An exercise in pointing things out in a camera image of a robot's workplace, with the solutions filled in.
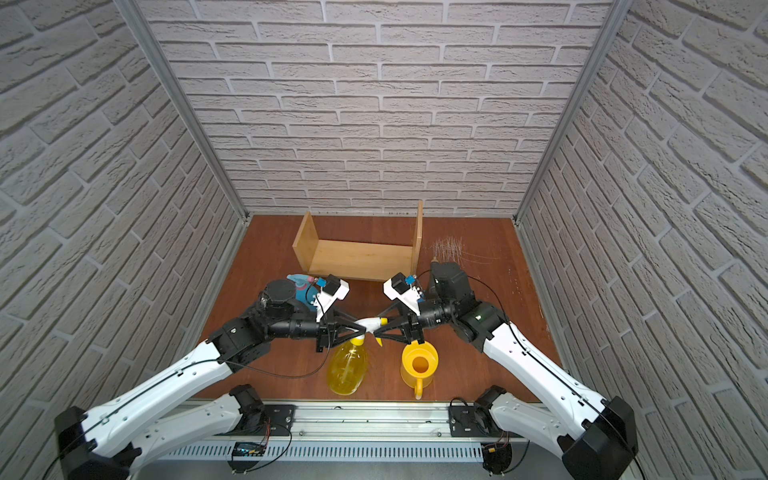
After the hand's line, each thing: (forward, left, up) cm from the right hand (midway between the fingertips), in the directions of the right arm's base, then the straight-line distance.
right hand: (375, 334), depth 62 cm
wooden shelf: (+32, +6, -16) cm, 36 cm away
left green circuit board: (-16, +33, -27) cm, 46 cm away
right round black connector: (-22, -27, -26) cm, 43 cm away
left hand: (+3, +3, +1) cm, 4 cm away
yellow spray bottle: (-4, +6, -4) cm, 9 cm away
